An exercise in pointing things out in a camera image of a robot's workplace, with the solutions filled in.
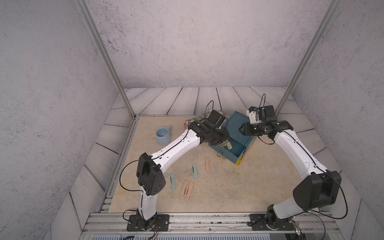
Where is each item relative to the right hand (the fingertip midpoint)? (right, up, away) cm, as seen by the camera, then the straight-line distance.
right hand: (243, 129), depth 83 cm
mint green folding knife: (-39, -30, +4) cm, 50 cm away
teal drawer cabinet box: (-4, +3, +6) cm, 8 cm away
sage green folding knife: (-9, -8, -6) cm, 13 cm away
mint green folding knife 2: (-27, -25, +9) cm, 37 cm away
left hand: (-7, -6, -7) cm, 11 cm away
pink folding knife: (-19, -22, +11) cm, 31 cm away
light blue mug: (-49, -5, +21) cm, 53 cm away
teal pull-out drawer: (-7, -12, -9) cm, 17 cm away
